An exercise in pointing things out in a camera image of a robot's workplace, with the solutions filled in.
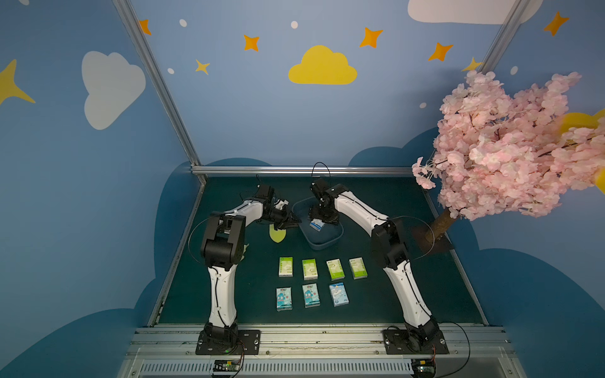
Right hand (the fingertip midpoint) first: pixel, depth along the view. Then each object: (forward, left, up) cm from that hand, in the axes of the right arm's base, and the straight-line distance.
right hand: (320, 217), depth 102 cm
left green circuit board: (-55, +27, -5) cm, 61 cm away
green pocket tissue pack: (-23, +12, -2) cm, 26 cm away
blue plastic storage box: (-7, -4, -1) cm, 8 cm away
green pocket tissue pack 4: (-22, -15, -2) cm, 27 cm away
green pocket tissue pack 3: (-23, -7, -2) cm, 24 cm away
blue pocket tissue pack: (-34, +12, -2) cm, 36 cm away
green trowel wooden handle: (-9, +18, -2) cm, 21 cm away
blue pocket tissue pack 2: (-33, +2, -2) cm, 33 cm away
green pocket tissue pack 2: (-23, +3, -2) cm, 24 cm away
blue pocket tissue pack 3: (-32, -7, -2) cm, 33 cm away
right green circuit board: (-51, -34, -7) cm, 62 cm away
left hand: (-3, +8, +2) cm, 9 cm away
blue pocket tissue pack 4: (-3, +1, -1) cm, 3 cm away
